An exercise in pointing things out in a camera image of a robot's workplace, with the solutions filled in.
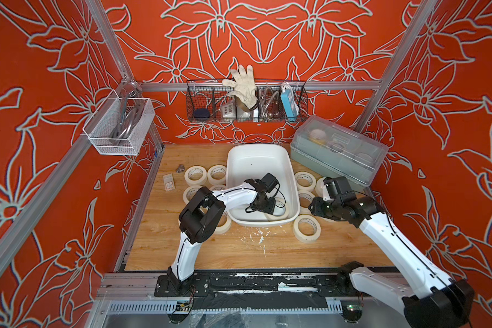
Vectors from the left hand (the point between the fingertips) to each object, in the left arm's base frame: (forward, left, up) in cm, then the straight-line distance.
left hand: (270, 207), depth 93 cm
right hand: (-6, -14, +14) cm, 20 cm away
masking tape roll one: (+18, +28, -1) cm, 33 cm away
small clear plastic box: (+10, +51, 0) cm, 52 cm away
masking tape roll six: (-8, -16, -2) cm, 18 cm away
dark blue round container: (+34, +35, +27) cm, 56 cm away
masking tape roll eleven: (-1, -5, 0) cm, 5 cm away
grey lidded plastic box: (+24, -29, +16) cm, 41 cm away
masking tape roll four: (+17, +39, -1) cm, 43 cm away
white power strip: (+34, +22, +29) cm, 49 cm away
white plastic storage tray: (+27, +9, 0) cm, 28 cm away
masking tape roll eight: (+17, -19, -1) cm, 25 cm away
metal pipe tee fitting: (+20, +47, +1) cm, 51 cm away
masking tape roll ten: (-10, +20, +2) cm, 23 cm away
